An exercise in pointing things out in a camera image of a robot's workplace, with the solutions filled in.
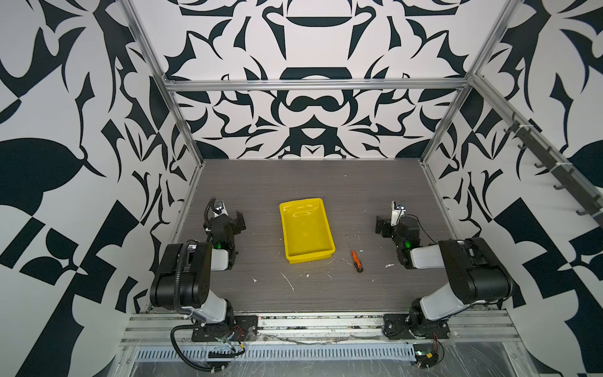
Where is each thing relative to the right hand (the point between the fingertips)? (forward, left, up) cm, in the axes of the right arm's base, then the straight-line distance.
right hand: (390, 212), depth 95 cm
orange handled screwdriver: (-19, +16, -4) cm, 25 cm away
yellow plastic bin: (-7, +34, -2) cm, 35 cm away
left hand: (-1, +67, +3) cm, 67 cm away
